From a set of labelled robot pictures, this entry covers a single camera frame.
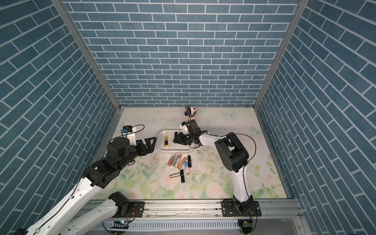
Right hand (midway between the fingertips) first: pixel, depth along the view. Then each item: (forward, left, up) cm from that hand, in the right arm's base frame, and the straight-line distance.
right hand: (175, 141), depth 94 cm
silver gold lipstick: (-20, -3, -5) cm, 21 cm away
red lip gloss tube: (-11, +1, -5) cm, 12 cm away
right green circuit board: (-40, -43, -10) cm, 59 cm away
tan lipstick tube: (-12, -6, -4) cm, 14 cm away
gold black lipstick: (+1, +6, -2) cm, 7 cm away
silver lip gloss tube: (-10, -1, -5) cm, 12 cm away
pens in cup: (+23, -7, +5) cm, 25 cm away
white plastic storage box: (-2, +2, -4) cm, 5 cm away
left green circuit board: (-45, +21, -9) cm, 50 cm away
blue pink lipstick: (-16, -10, -4) cm, 19 cm away
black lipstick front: (-20, -7, -5) cm, 22 cm away
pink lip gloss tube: (-11, -3, -5) cm, 12 cm away
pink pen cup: (+16, -6, +5) cm, 18 cm away
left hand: (-13, +6, +20) cm, 24 cm away
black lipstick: (-11, -10, -5) cm, 16 cm away
